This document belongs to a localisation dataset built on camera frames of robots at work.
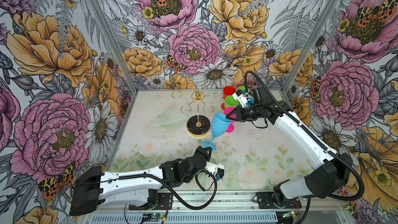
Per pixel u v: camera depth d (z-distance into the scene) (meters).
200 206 0.58
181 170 0.56
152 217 0.71
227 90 0.99
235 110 0.70
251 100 0.66
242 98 0.71
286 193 0.63
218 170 0.64
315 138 0.45
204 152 0.64
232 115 0.73
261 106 0.59
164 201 0.73
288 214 0.72
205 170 0.64
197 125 0.95
